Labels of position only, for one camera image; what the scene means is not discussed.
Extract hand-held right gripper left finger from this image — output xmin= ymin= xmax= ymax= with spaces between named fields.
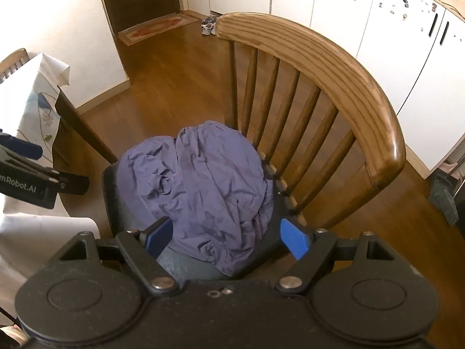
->
xmin=58 ymin=216 xmax=179 ymax=295

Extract pink cloth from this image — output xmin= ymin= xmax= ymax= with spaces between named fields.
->
xmin=438 ymin=160 xmax=465 ymax=176

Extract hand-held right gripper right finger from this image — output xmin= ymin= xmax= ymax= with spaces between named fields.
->
xmin=275 ymin=218 xmax=397 ymax=294

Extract white cabinets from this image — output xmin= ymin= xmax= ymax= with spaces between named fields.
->
xmin=271 ymin=0 xmax=465 ymax=180

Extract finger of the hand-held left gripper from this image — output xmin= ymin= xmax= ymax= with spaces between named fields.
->
xmin=0 ymin=131 xmax=44 ymax=161
xmin=45 ymin=169 xmax=90 ymax=195

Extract red patterned door rug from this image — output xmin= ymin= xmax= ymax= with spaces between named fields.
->
xmin=117 ymin=12 xmax=201 ymax=47

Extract navy blue pants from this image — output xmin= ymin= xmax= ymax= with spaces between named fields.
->
xmin=118 ymin=119 xmax=275 ymax=277

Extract white printed tablecloth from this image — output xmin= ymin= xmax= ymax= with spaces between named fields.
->
xmin=0 ymin=53 xmax=100 ymax=320

